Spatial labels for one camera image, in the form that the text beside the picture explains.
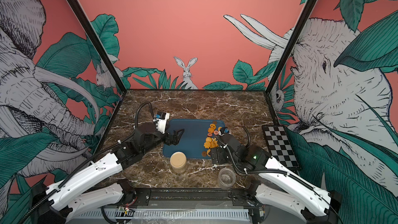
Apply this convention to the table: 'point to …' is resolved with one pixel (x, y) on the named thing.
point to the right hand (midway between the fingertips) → (216, 149)
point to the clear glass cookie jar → (226, 178)
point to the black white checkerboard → (280, 146)
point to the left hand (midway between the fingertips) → (177, 125)
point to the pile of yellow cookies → (211, 142)
